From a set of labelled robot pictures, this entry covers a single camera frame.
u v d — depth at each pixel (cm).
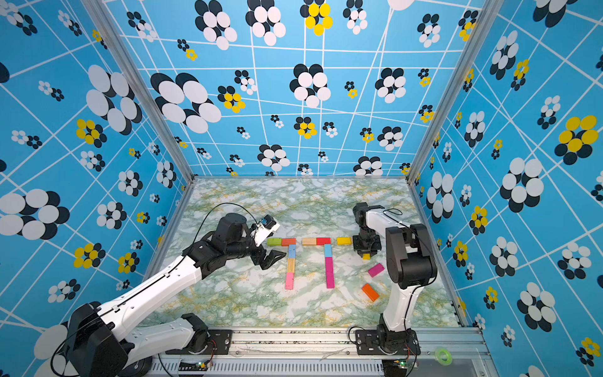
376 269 89
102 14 70
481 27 71
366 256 91
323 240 97
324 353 72
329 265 90
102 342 38
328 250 94
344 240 98
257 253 67
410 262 50
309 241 96
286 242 97
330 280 87
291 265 89
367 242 83
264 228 65
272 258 68
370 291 84
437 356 71
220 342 74
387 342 66
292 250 94
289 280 87
